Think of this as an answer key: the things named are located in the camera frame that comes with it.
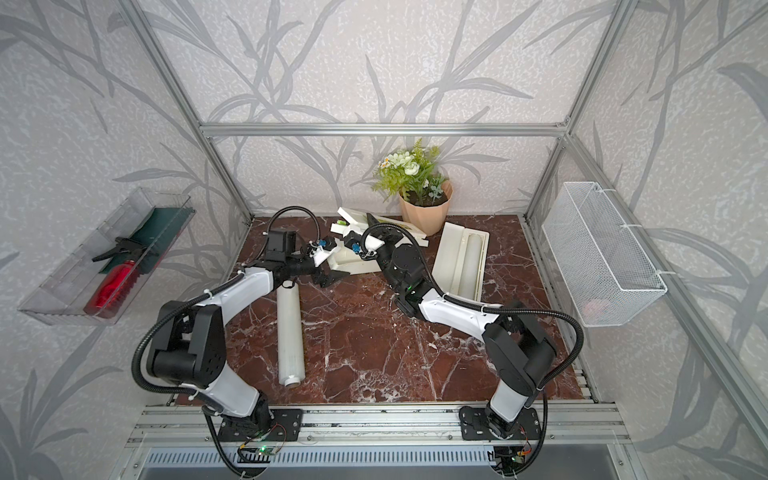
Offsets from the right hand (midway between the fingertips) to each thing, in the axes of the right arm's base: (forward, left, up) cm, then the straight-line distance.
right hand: (373, 212), depth 74 cm
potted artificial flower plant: (+28, -15, -18) cm, 36 cm away
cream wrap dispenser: (+4, -26, -27) cm, 38 cm away
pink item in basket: (-20, -53, -14) cm, 58 cm away
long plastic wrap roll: (-16, +26, -31) cm, 43 cm away
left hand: (0, +11, -19) cm, 23 cm away
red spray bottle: (-20, +51, +1) cm, 55 cm away
